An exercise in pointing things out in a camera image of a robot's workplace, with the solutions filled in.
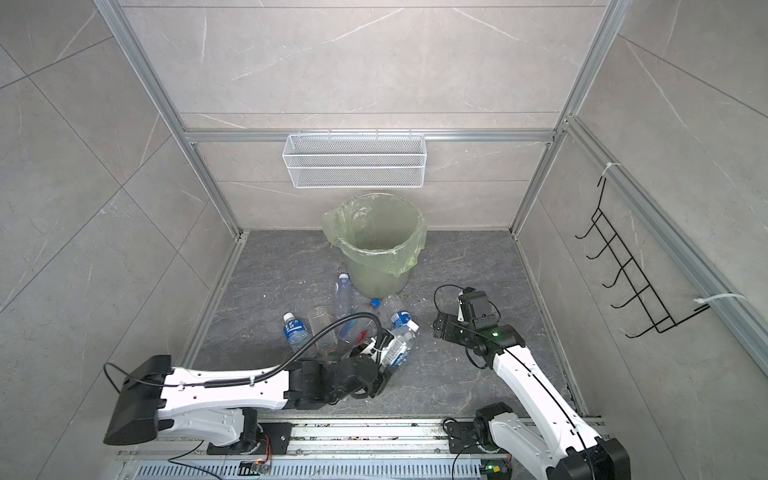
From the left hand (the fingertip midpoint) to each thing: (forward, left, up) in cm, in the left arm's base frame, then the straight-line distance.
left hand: (391, 356), depth 72 cm
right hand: (+11, -16, -4) cm, 20 cm away
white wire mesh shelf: (+63, +10, +14) cm, 66 cm away
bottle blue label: (+15, -4, -9) cm, 18 cm away
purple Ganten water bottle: (+27, +15, -15) cm, 35 cm away
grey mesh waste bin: (+25, +4, 0) cm, 25 cm away
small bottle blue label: (+12, +28, -11) cm, 32 cm away
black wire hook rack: (+11, -56, +18) cm, 59 cm away
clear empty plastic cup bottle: (+17, +22, -15) cm, 32 cm away
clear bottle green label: (-1, -1, +7) cm, 7 cm away
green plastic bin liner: (+46, +2, -1) cm, 46 cm away
